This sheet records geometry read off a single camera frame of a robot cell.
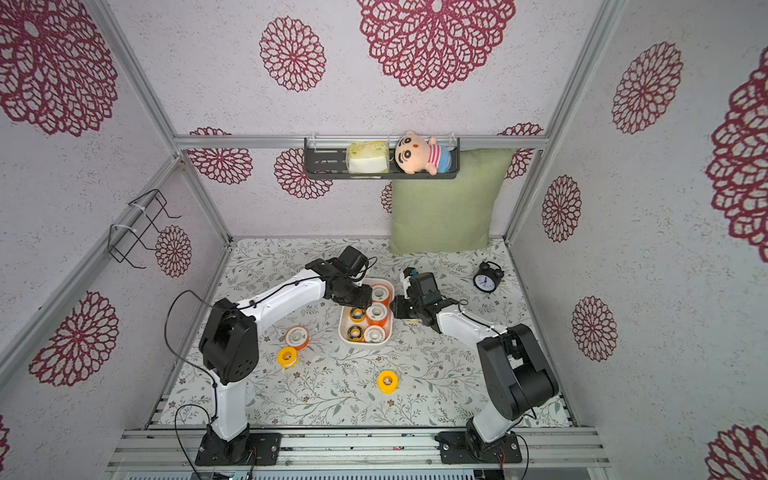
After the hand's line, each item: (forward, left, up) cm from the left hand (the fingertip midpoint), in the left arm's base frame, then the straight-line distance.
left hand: (366, 303), depth 90 cm
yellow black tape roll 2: (-6, +4, -9) cm, 11 cm away
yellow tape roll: (-13, +24, -9) cm, 29 cm away
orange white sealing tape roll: (+6, -5, -4) cm, 9 cm away
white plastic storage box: (-3, +7, -5) cm, 9 cm away
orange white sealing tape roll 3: (-7, -2, -8) cm, 10 cm away
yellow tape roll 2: (-21, -7, -8) cm, 23 cm away
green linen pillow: (+30, -28, +9) cm, 42 cm away
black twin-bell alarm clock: (+12, -41, -3) cm, 42 cm away
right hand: (+1, -8, -1) cm, 8 cm away
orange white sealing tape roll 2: (-2, -3, -4) cm, 5 cm away
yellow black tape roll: (+1, +3, -9) cm, 10 cm away
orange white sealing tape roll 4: (-8, +21, -8) cm, 24 cm away
